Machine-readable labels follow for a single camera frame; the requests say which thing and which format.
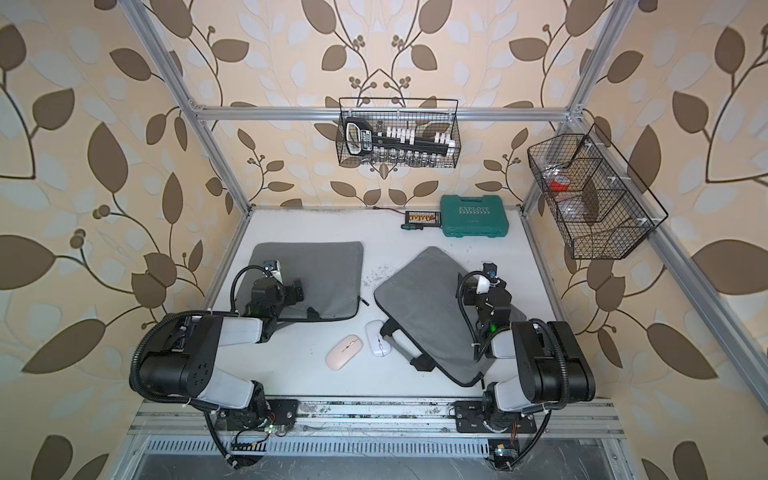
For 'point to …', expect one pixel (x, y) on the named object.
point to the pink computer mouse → (343, 351)
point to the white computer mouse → (378, 345)
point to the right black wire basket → (598, 206)
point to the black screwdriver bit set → (417, 220)
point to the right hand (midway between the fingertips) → (476, 275)
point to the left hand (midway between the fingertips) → (279, 279)
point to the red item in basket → (554, 186)
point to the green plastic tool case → (473, 217)
